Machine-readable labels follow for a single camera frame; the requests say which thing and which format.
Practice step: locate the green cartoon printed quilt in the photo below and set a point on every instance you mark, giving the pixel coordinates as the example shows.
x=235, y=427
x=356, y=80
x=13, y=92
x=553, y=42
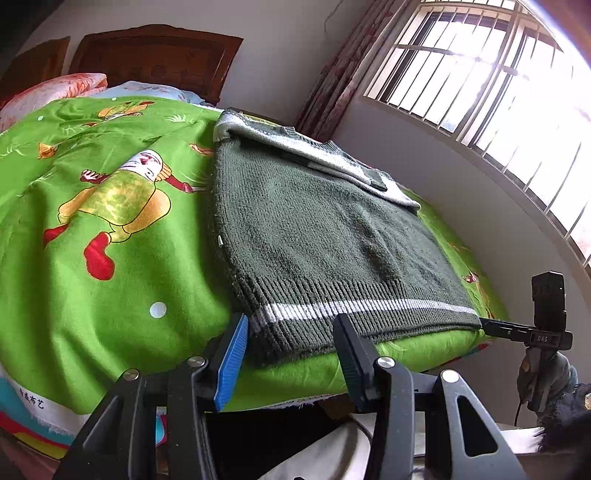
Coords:
x=69, y=323

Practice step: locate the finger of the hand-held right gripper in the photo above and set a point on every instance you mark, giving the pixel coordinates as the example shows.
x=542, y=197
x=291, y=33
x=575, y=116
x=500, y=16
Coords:
x=505, y=330

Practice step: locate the colourful striped bed sheet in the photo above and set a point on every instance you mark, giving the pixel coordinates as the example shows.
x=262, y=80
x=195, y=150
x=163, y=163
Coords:
x=9, y=398

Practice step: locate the green knitted sweater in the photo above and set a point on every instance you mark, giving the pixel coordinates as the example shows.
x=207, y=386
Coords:
x=300, y=221

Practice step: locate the pink floral curtain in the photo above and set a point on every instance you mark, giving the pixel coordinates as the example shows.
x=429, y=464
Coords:
x=332, y=92

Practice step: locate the person's right hand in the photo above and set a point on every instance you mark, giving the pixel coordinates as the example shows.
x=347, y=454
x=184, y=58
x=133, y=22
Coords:
x=563, y=376

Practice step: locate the barred window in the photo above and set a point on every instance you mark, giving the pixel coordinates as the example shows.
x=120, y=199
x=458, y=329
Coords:
x=485, y=69

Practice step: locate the white cloth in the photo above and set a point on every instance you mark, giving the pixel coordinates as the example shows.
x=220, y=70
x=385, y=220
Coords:
x=323, y=457

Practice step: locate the blue floral pillow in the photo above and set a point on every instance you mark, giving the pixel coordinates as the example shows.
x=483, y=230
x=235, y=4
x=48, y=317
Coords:
x=138, y=90

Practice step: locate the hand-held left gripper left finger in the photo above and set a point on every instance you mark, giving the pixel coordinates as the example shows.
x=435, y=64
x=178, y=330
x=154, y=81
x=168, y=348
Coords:
x=231, y=364

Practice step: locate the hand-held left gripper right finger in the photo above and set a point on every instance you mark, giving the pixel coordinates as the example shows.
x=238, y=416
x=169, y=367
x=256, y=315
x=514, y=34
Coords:
x=351, y=360

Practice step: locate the large carved wooden headboard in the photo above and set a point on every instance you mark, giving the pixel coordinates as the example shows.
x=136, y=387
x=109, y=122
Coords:
x=157, y=60

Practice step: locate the pink floral quilt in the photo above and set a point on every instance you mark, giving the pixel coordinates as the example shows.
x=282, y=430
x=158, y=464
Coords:
x=46, y=92

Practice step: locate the wooden bed frame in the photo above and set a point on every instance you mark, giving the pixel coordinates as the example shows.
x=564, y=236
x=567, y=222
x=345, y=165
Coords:
x=334, y=406

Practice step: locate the small wooden headboard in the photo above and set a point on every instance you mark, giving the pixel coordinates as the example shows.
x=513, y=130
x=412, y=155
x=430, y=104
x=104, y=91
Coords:
x=37, y=64

